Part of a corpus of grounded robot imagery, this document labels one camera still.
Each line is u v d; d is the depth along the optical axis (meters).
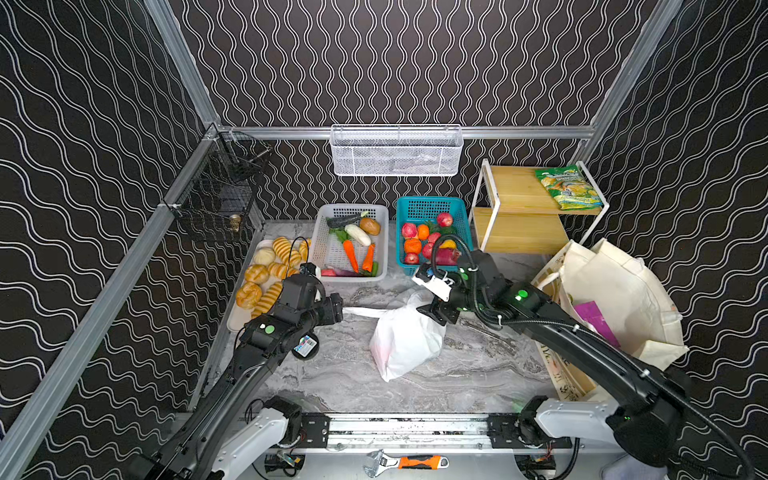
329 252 1.10
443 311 0.64
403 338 0.79
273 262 1.07
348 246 1.10
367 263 1.04
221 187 0.98
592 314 0.78
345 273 1.02
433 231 1.11
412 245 1.09
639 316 0.74
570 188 0.80
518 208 0.80
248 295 0.94
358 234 1.11
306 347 0.87
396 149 0.61
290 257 1.06
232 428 0.48
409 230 1.06
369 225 1.13
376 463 0.70
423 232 1.10
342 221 1.13
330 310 0.67
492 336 0.90
